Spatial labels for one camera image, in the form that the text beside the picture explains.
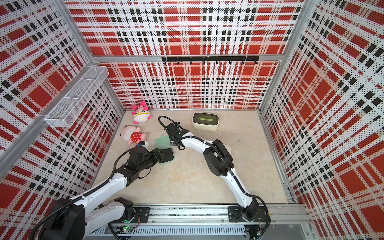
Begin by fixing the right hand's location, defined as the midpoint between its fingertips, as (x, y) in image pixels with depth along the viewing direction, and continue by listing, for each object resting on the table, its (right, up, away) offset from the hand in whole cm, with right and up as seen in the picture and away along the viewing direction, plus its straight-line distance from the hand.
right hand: (178, 139), depth 99 cm
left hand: (-6, -6, -12) cm, 15 cm away
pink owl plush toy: (-30, +18, +11) cm, 36 cm away
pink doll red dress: (-31, +4, 0) cm, 32 cm away
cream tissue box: (+18, +12, +3) cm, 22 cm away
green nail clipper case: (-11, -4, +1) cm, 12 cm away
